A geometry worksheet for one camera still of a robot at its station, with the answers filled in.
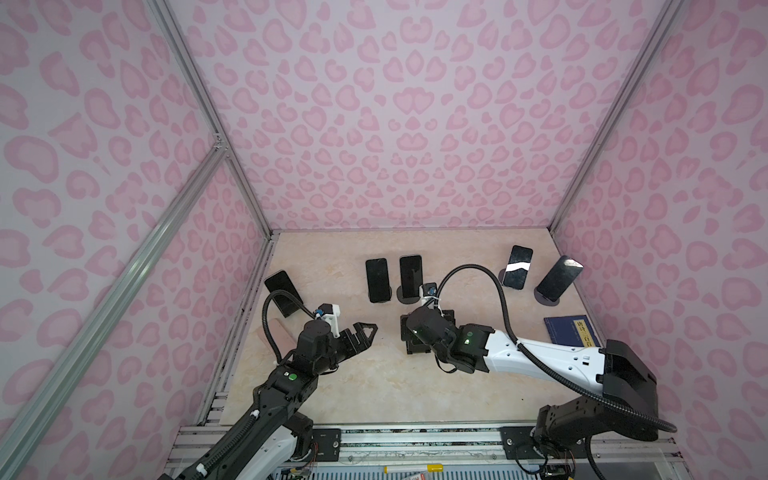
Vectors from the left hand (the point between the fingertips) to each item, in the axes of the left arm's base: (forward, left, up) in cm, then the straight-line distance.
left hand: (369, 328), depth 78 cm
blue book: (+4, -61, -13) cm, 63 cm away
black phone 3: (+17, -58, -4) cm, 60 cm away
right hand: (+3, -12, +1) cm, 13 cm away
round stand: (+15, -10, -11) cm, 22 cm away
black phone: (+19, -2, -6) cm, 20 cm away
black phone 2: (+25, -48, -8) cm, 55 cm away
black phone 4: (+17, +27, -1) cm, 32 cm away
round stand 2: (+14, -55, -11) cm, 57 cm away
